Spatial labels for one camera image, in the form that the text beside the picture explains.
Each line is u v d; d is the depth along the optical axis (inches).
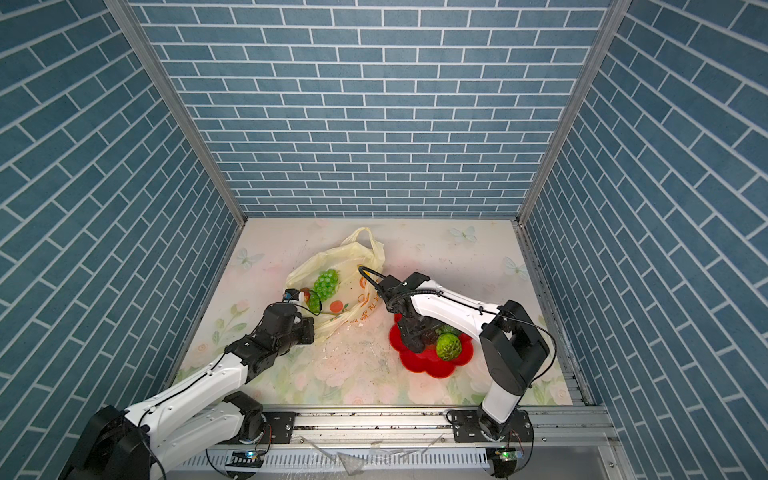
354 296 39.1
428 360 33.3
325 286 37.8
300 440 28.4
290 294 30.1
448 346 31.8
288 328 26.7
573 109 34.7
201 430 21.3
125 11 27.4
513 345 18.2
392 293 24.7
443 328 33.7
